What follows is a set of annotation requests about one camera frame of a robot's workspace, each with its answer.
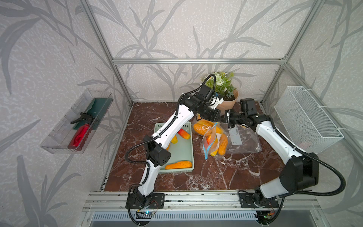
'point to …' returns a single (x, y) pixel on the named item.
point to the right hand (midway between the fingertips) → (214, 115)
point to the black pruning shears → (84, 117)
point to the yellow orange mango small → (174, 140)
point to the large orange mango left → (167, 148)
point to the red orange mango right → (184, 134)
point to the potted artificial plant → (222, 83)
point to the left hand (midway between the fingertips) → (221, 119)
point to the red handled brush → (80, 137)
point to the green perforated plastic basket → (182, 151)
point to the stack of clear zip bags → (243, 140)
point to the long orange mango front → (180, 165)
